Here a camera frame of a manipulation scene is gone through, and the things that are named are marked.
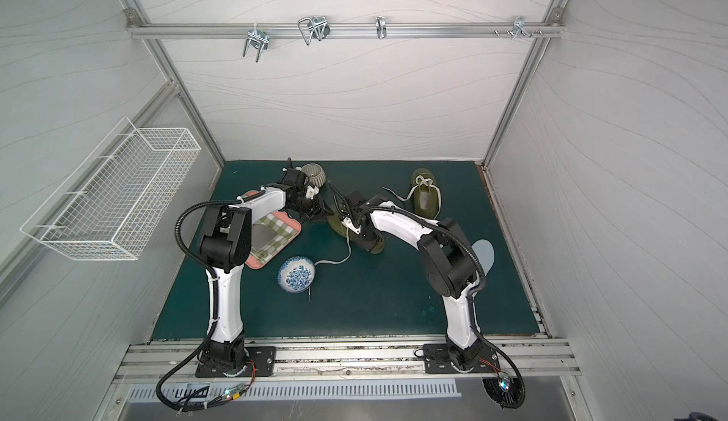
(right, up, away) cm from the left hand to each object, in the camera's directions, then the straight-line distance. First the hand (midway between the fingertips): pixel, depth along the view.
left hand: (333, 214), depth 100 cm
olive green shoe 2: (+34, +7, +5) cm, 35 cm away
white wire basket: (-50, +6, -32) cm, 60 cm away
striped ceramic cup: (-8, +15, +8) cm, 19 cm away
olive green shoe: (+2, -4, -3) cm, 6 cm away
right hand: (+14, -7, -7) cm, 17 cm away
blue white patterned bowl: (-10, -18, -12) cm, 24 cm away
